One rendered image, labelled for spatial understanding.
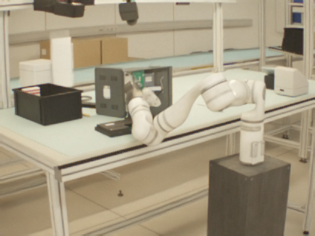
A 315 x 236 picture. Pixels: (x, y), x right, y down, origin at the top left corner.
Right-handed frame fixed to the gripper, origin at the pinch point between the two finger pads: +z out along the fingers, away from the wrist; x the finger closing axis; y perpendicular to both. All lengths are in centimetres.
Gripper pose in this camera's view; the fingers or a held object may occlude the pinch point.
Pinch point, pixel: (134, 76)
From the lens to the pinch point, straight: 196.7
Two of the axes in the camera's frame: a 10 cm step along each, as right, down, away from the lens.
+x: 5.7, 5.8, 5.9
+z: -2.2, -5.9, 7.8
